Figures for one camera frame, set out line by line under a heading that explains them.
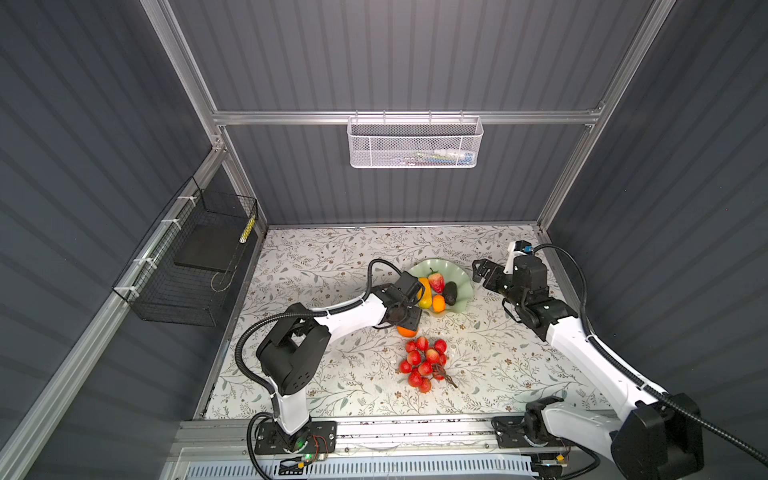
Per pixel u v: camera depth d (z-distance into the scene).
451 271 1.01
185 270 0.73
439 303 0.94
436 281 0.99
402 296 0.71
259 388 0.50
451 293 0.96
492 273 0.72
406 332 0.86
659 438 0.39
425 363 0.80
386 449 0.72
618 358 0.46
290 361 0.47
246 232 0.81
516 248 0.73
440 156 0.92
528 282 0.61
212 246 0.76
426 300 0.94
